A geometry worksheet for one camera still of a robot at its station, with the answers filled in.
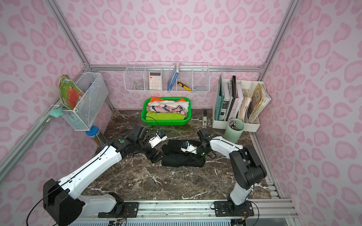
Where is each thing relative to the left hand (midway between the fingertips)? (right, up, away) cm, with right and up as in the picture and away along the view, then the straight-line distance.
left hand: (160, 147), depth 78 cm
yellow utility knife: (+13, +39, +20) cm, 45 cm away
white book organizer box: (+46, +28, +7) cm, 54 cm away
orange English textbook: (+62, +26, +15) cm, 69 cm away
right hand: (+17, -9, +10) cm, 21 cm away
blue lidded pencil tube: (-39, +5, +7) cm, 40 cm away
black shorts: (+6, -6, +5) cm, 10 cm away
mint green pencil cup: (+44, +8, +10) cm, 46 cm away
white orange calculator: (-6, +41, +17) cm, 45 cm away
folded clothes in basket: (-6, +23, +27) cm, 36 cm away
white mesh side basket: (-38, +16, -6) cm, 42 cm away
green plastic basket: (+1, +13, +26) cm, 29 cm away
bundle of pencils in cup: (+44, +12, +10) cm, 46 cm away
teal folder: (+35, +27, +9) cm, 45 cm away
